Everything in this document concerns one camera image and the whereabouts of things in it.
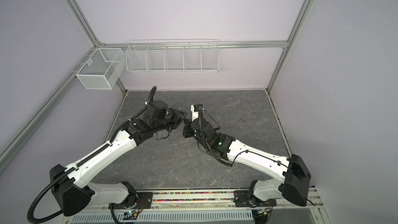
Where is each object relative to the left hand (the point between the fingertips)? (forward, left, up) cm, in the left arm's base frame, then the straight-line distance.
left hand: (187, 117), depth 73 cm
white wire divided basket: (+47, +10, +3) cm, 48 cm away
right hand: (-2, +2, 0) cm, 3 cm away
